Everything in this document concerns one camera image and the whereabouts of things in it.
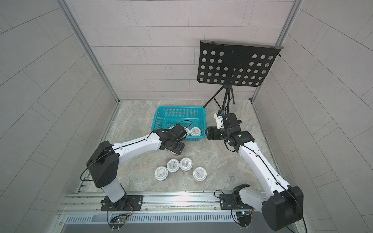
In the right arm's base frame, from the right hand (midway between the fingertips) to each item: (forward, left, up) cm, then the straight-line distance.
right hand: (210, 130), depth 79 cm
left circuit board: (-36, +46, -14) cm, 60 cm away
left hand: (-2, +18, -13) cm, 22 cm away
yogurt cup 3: (-18, +27, -10) cm, 34 cm away
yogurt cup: (+7, +8, -11) cm, 15 cm away
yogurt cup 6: (-19, +7, -12) cm, 24 cm away
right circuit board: (-38, -13, -20) cm, 45 cm away
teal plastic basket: (+23, +28, -15) cm, 39 cm away
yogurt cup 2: (-9, +20, -5) cm, 23 cm away
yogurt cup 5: (-13, +14, -12) cm, 23 cm away
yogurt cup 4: (-14, +21, -11) cm, 28 cm away
